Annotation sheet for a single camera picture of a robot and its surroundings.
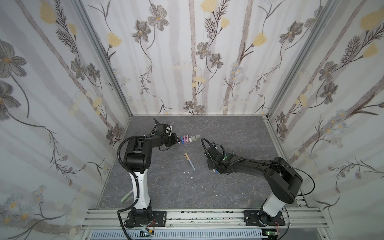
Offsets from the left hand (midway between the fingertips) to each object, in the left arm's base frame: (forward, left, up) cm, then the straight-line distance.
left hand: (177, 135), depth 104 cm
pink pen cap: (0, -7, -3) cm, 7 cm away
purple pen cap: (-2, -5, -2) cm, 6 cm away
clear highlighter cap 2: (0, -13, -4) cm, 14 cm away
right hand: (-19, -20, +3) cm, 28 cm away
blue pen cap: (-3, -3, -2) cm, 5 cm away
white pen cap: (-3, -9, -3) cm, 10 cm away
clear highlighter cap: (-2, -12, -2) cm, 12 cm away
